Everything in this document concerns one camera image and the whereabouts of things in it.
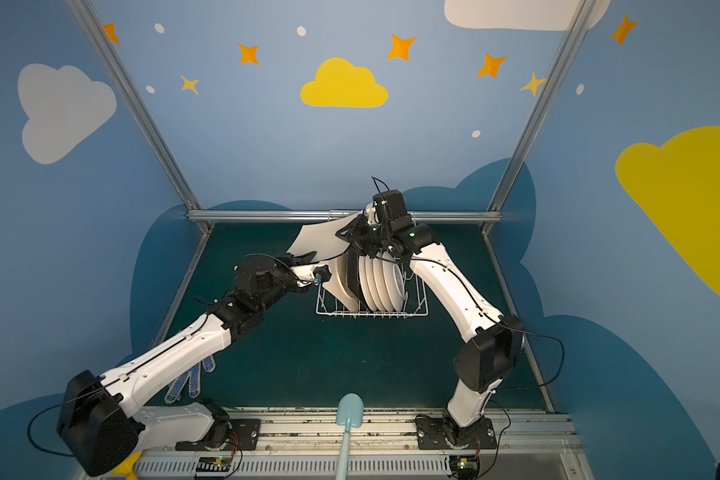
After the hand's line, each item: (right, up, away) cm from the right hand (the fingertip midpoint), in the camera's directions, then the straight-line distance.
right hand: (338, 233), depth 75 cm
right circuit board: (+32, -59, -2) cm, 67 cm away
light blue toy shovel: (+3, -47, 0) cm, 47 cm away
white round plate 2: (+9, -15, +11) cm, 20 cm away
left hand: (-8, -3, 0) cm, 9 cm away
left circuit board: (-31, -58, -2) cm, 66 cm away
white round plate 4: (+15, -13, +13) cm, 24 cm away
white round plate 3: (+11, -15, +11) cm, 22 cm away
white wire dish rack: (+23, -22, +18) cm, 36 cm away
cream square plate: (-6, -1, +11) cm, 12 cm away
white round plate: (+7, -14, +11) cm, 19 cm away
